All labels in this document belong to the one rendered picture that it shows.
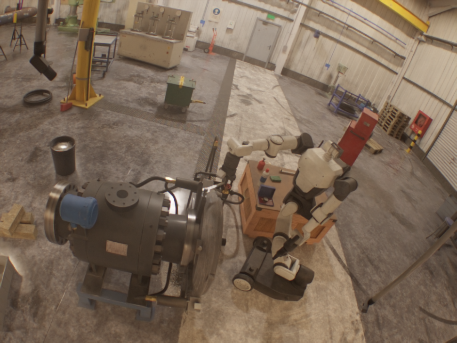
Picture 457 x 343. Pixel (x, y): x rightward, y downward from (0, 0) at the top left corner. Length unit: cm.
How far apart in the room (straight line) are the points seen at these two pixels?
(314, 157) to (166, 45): 600
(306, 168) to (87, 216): 131
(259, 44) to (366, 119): 778
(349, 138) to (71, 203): 469
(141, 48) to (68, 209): 650
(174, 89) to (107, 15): 944
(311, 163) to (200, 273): 95
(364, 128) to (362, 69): 845
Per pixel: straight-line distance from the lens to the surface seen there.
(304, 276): 232
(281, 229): 200
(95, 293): 191
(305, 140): 171
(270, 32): 1177
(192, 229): 155
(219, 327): 217
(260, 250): 245
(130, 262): 155
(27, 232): 252
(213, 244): 140
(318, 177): 161
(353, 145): 512
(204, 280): 147
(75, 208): 134
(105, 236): 151
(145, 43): 743
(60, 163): 301
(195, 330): 212
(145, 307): 187
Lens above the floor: 200
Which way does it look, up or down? 35 degrees down
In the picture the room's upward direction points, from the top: 21 degrees clockwise
